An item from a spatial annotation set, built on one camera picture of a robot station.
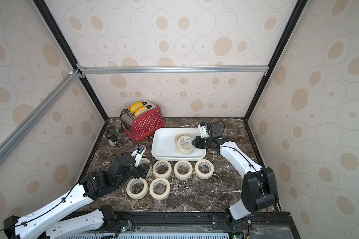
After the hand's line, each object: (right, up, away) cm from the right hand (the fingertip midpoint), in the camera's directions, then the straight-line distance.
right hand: (191, 144), depth 85 cm
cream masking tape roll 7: (-17, -28, -6) cm, 33 cm away
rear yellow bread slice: (-37, +24, +13) cm, 46 cm away
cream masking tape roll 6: (-29, -27, -6) cm, 40 cm away
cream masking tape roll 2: (-4, -3, +14) cm, 15 cm away
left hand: (-23, -6, -14) cm, 28 cm away
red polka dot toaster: (-35, +10, +11) cm, 38 cm away
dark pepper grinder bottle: (-50, +2, +10) cm, 51 cm away
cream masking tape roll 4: (-5, -17, +7) cm, 19 cm away
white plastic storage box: (-19, -3, +17) cm, 26 cm away
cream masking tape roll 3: (-16, -19, +2) cm, 25 cm away
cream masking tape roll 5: (+8, -16, +7) cm, 19 cm away
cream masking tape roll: (0, -2, -2) cm, 3 cm away
